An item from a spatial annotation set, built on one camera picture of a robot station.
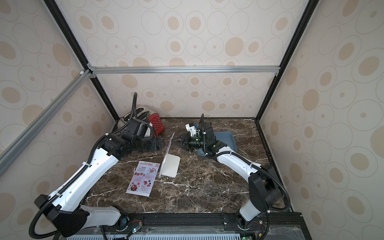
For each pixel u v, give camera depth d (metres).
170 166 0.90
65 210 0.39
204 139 0.62
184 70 0.95
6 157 0.51
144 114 0.99
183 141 0.69
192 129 0.75
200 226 0.73
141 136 0.55
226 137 1.06
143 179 0.88
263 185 0.44
